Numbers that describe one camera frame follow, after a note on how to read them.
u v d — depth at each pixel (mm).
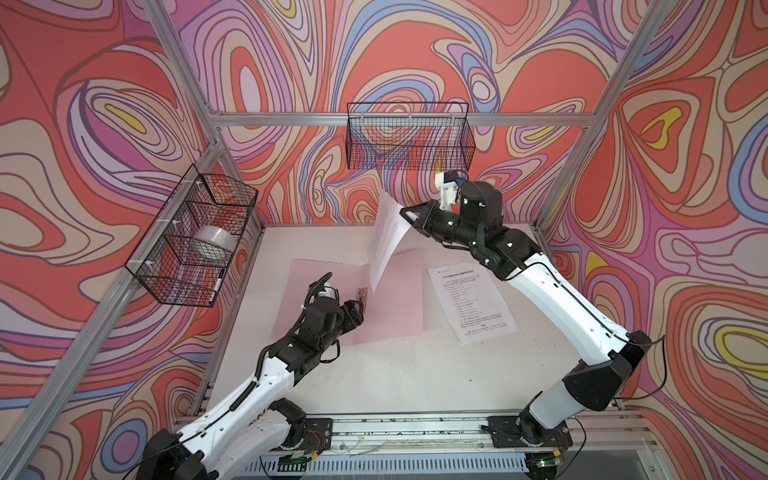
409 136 962
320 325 588
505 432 730
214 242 730
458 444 731
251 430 567
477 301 986
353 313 718
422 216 575
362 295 981
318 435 725
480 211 489
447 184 603
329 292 718
